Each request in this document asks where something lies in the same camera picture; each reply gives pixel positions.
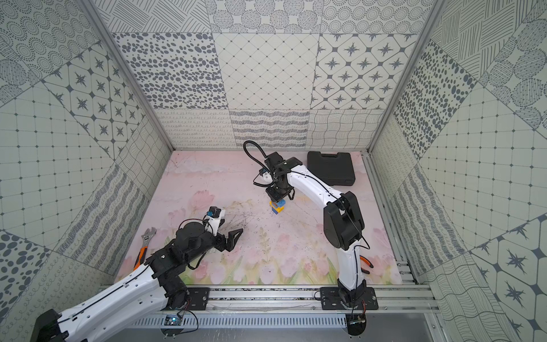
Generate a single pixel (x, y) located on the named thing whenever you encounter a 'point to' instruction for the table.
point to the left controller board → (172, 320)
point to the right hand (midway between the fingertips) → (279, 198)
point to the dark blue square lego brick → (275, 211)
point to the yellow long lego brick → (278, 209)
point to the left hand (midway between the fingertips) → (236, 227)
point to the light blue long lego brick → (279, 204)
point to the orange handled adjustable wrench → (146, 238)
